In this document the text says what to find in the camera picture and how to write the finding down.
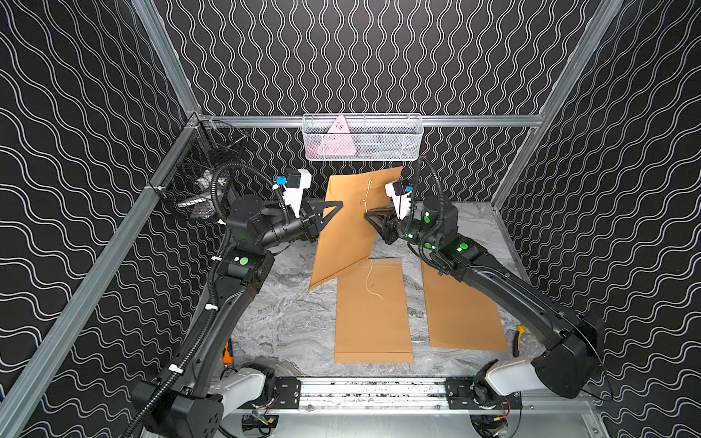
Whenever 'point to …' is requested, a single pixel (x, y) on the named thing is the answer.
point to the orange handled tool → (227, 353)
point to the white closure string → (366, 283)
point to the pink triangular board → (338, 140)
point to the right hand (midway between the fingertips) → (368, 211)
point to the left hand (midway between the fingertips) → (340, 199)
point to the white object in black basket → (202, 204)
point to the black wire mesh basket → (208, 145)
